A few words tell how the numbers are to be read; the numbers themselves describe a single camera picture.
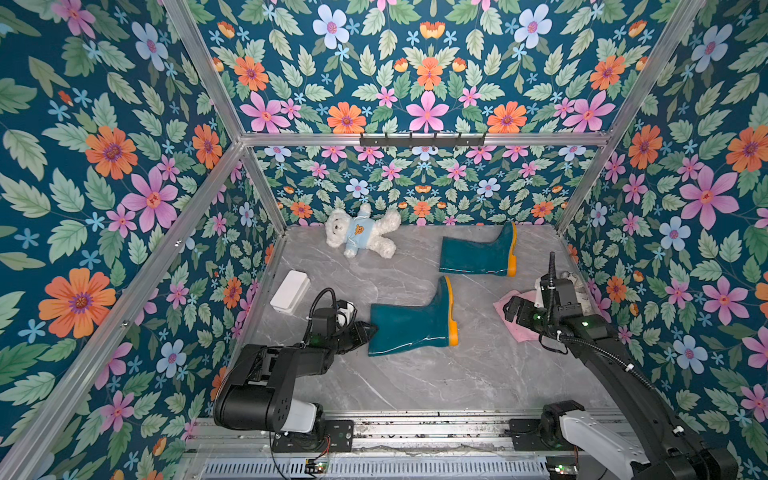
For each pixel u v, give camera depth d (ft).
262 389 1.45
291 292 3.15
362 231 3.54
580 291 3.20
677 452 1.26
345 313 2.55
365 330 2.95
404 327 2.97
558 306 1.93
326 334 2.38
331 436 2.41
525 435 2.37
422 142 3.07
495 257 3.40
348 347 2.68
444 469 2.51
